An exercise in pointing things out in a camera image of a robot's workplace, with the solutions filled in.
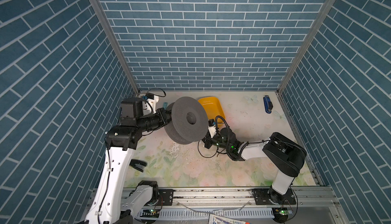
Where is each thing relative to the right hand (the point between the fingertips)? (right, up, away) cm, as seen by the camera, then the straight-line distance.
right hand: (196, 133), depth 83 cm
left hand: (-8, +12, -19) cm, 24 cm away
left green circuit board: (-21, -36, -11) cm, 43 cm away
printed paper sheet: (+9, -35, -16) cm, 40 cm away
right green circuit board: (+41, -36, -12) cm, 56 cm away
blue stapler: (+51, +16, +25) cm, 59 cm away
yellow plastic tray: (+11, +13, +26) cm, 31 cm away
